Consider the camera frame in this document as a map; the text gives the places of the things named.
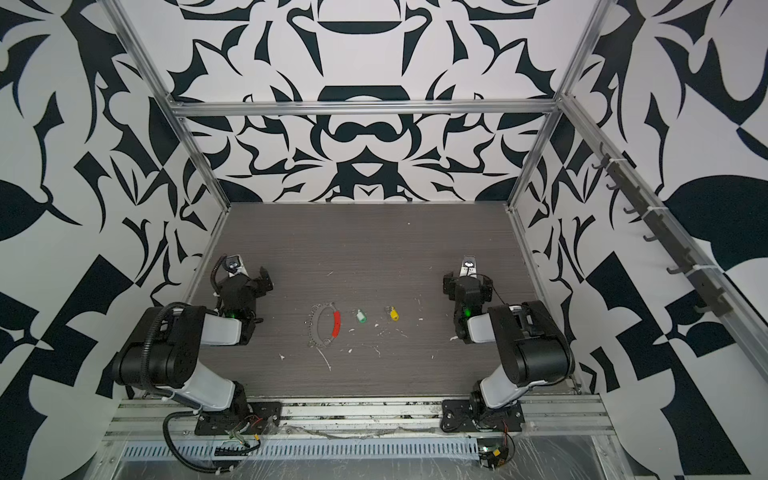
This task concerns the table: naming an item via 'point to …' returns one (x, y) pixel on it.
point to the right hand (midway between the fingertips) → (472, 272)
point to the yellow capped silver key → (394, 314)
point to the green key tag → (361, 316)
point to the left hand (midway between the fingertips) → (244, 268)
